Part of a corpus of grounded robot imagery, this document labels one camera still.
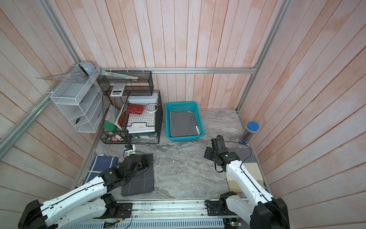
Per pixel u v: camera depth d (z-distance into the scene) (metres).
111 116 1.04
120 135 1.01
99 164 0.90
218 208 0.73
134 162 0.59
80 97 0.70
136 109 0.90
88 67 0.84
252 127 0.86
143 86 1.07
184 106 1.14
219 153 0.62
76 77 0.86
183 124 1.06
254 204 0.42
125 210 0.73
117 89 0.98
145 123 0.86
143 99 0.96
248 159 0.57
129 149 0.70
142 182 0.81
